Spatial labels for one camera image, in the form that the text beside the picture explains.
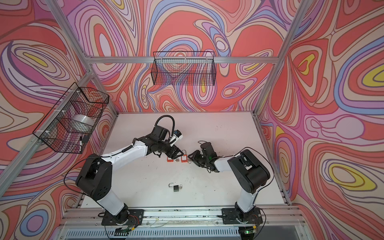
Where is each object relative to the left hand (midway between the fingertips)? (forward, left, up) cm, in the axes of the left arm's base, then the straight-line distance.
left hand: (180, 149), depth 87 cm
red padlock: (-2, +7, -9) cm, 12 cm away
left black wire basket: (+1, +53, +21) cm, 57 cm away
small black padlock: (-19, +2, -10) cm, 21 cm away
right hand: (-2, -5, -10) cm, 11 cm away
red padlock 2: (-1, -2, -9) cm, 9 cm away
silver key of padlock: (-2, +3, -10) cm, 10 cm away
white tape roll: (+6, +48, +21) cm, 53 cm away
